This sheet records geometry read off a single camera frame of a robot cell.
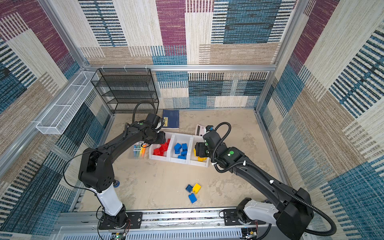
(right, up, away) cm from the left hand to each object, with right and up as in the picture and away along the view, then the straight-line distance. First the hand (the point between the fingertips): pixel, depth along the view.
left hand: (162, 137), depth 91 cm
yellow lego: (+20, -26, -10) cm, 35 cm away
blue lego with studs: (+12, -12, +1) cm, 17 cm away
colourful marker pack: (-15, -8, +5) cm, 18 cm away
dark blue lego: (+16, -27, -9) cm, 32 cm away
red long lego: (-3, -9, +3) cm, 10 cm away
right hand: (+23, -4, -13) cm, 27 cm away
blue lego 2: (+13, -6, +5) cm, 15 cm away
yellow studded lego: (+20, -8, -3) cm, 22 cm away
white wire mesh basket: (-45, +11, -20) cm, 51 cm away
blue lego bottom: (+18, -31, -12) cm, 37 cm away
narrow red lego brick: (+4, -1, +3) cm, 5 cm away
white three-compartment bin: (+5, -10, -1) cm, 11 cm away
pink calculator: (+23, +4, +14) cm, 27 cm away
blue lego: (+9, -6, +4) cm, 11 cm away
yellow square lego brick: (+23, -13, 0) cm, 27 cm away
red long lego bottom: (0, -6, +3) cm, 7 cm away
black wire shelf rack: (-29, +32, +18) cm, 47 cm away
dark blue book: (+2, +13, +23) cm, 27 cm away
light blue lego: (+13, -10, +5) cm, 17 cm away
